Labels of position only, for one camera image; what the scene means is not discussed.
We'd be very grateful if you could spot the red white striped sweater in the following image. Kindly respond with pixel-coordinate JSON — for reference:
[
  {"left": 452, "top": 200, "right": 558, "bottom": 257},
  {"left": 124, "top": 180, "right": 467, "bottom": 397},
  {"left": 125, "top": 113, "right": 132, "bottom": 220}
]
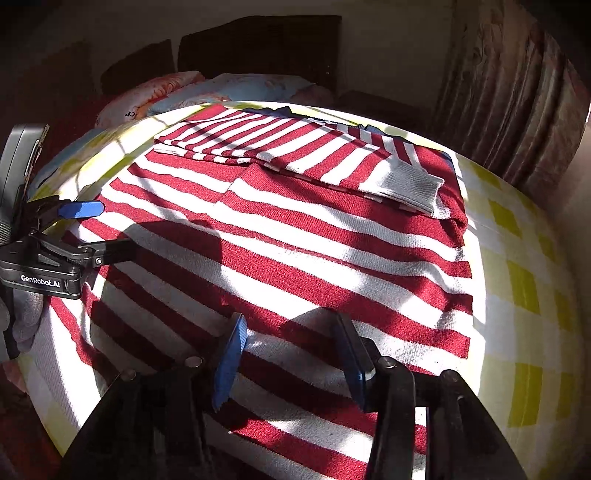
[{"left": 27, "top": 103, "right": 475, "bottom": 480}]

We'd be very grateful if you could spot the grey gloved hand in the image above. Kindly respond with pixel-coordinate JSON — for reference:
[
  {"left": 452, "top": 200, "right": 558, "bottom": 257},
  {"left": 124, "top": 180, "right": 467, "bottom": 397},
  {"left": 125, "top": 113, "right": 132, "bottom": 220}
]
[{"left": 1, "top": 286, "right": 44, "bottom": 363}]

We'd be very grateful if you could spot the grey device on gripper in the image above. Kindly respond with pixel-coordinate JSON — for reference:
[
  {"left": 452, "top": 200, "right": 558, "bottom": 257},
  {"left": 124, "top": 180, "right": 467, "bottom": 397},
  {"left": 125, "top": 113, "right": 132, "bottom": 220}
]
[{"left": 0, "top": 124, "right": 49, "bottom": 245}]

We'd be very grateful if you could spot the yellow white checked bedsheet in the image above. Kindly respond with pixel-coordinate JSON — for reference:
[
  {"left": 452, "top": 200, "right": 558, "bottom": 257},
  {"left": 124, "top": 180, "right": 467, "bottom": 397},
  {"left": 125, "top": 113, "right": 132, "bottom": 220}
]
[{"left": 40, "top": 102, "right": 584, "bottom": 479}]

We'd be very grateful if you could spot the pink floral pillow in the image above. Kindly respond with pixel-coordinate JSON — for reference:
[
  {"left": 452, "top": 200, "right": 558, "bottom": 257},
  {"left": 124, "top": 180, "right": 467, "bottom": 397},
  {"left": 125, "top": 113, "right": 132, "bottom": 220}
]
[{"left": 95, "top": 71, "right": 205, "bottom": 129}]

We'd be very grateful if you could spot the light blue pillow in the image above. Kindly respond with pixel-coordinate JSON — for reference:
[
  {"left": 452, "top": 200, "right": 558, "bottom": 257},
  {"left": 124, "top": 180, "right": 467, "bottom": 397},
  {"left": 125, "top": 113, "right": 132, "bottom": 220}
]
[{"left": 147, "top": 73, "right": 315, "bottom": 116}]

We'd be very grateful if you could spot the patterned brown curtain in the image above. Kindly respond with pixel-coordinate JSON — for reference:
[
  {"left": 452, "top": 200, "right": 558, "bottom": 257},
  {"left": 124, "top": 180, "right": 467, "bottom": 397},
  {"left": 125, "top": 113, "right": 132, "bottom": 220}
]
[{"left": 429, "top": 1, "right": 590, "bottom": 205}]

